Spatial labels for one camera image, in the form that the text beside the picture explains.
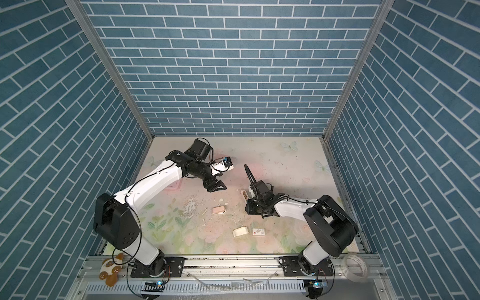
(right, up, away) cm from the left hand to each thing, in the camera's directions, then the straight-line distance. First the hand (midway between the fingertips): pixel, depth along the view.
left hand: (223, 179), depth 82 cm
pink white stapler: (+10, -10, +9) cm, 16 cm away
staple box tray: (+8, -24, +1) cm, 25 cm away
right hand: (+10, -15, +8) cm, 19 cm away
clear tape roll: (+51, -36, -10) cm, 63 cm away
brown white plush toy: (-42, -33, -11) cm, 54 cm away
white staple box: (+16, -24, +1) cm, 28 cm away
